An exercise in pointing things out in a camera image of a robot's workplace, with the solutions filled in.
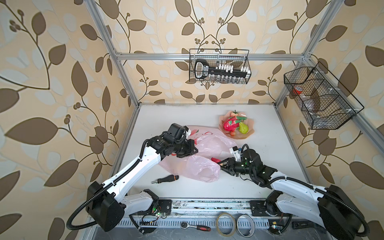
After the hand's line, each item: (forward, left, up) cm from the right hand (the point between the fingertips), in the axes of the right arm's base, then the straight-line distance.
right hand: (218, 167), depth 77 cm
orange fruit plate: (+25, -18, -8) cm, 32 cm away
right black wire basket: (+21, -54, +24) cm, 62 cm away
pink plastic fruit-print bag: (+20, +2, -10) cm, 22 cm away
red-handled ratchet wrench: (-23, +17, -10) cm, 31 cm away
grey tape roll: (-25, -15, -12) cm, 32 cm away
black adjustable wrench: (-25, -36, -10) cm, 45 cm away
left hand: (+5, +9, +10) cm, 14 cm away
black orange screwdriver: (-2, +27, -9) cm, 29 cm away
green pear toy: (+28, -21, -4) cm, 35 cm away
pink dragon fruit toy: (+29, -13, 0) cm, 32 cm away
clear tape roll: (-23, +2, -11) cm, 26 cm away
